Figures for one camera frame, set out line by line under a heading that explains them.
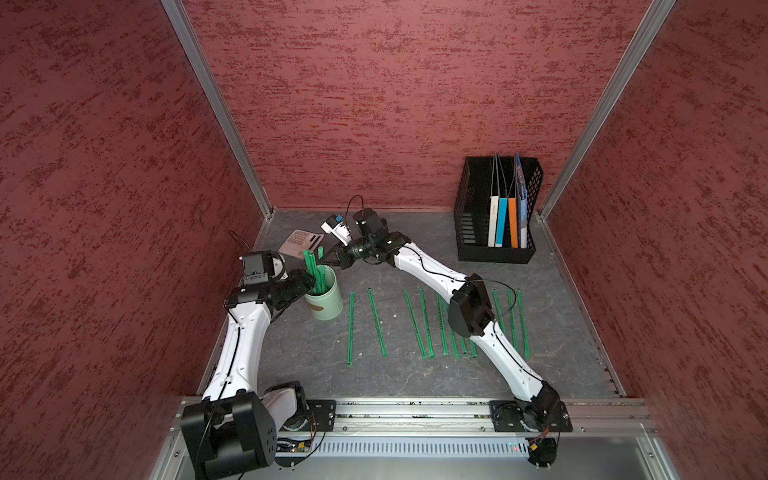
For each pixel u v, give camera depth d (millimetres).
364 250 782
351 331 891
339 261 790
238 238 1059
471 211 1183
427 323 900
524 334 894
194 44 757
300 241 1093
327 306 864
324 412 742
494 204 864
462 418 756
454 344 855
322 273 852
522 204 852
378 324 906
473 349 696
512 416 738
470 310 625
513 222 921
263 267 620
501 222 909
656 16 711
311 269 840
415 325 898
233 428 388
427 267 663
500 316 922
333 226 792
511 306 948
